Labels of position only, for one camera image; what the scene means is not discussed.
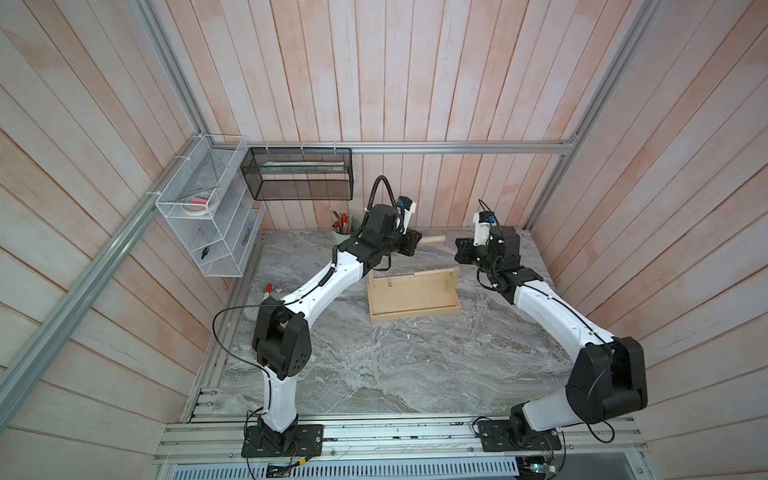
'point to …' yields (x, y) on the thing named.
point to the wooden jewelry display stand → (398, 295)
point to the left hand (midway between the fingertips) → (419, 238)
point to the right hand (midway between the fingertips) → (455, 237)
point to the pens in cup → (343, 223)
